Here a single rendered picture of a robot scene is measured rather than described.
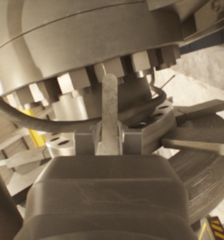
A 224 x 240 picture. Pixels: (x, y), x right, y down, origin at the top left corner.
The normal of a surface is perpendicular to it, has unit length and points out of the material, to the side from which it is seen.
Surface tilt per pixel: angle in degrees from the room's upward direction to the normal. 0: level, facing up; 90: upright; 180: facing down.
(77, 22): 98
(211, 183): 117
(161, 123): 135
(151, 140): 122
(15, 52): 72
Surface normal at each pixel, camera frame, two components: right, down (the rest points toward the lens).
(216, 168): 0.29, -0.44
